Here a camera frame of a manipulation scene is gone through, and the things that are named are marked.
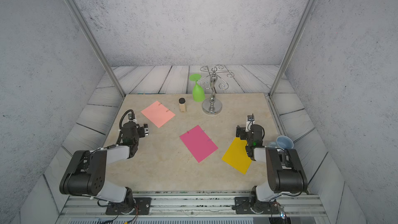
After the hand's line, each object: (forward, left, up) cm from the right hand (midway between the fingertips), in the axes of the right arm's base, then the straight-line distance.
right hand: (248, 124), depth 94 cm
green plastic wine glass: (+17, +30, +10) cm, 35 cm away
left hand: (-1, +65, +2) cm, 65 cm away
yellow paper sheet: (-16, +7, -8) cm, 20 cm away
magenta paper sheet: (-8, +30, -9) cm, 32 cm away
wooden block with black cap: (+16, +41, -2) cm, 44 cm away
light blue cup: (-10, -19, -3) cm, 21 cm away
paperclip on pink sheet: (+23, +59, -6) cm, 64 cm away
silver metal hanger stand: (+21, +21, -7) cm, 30 cm away
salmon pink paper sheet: (+15, +60, -8) cm, 62 cm away
